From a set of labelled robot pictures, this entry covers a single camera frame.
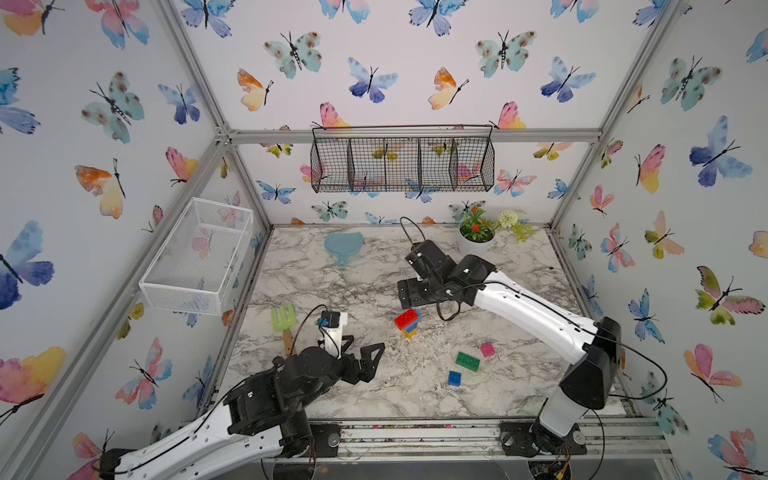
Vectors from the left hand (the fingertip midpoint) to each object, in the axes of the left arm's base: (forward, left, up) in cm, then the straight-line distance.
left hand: (371, 344), depth 67 cm
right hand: (+15, -11, -1) cm, 18 cm away
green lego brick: (+4, -26, -22) cm, 34 cm away
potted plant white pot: (+42, -33, -8) cm, 54 cm away
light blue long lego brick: (+11, -10, -16) cm, 22 cm away
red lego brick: (+12, -9, -10) cm, 18 cm away
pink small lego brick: (+6, -32, -20) cm, 39 cm away
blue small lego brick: (-1, -21, -21) cm, 30 cm away
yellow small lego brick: (+11, -10, -21) cm, 25 cm away
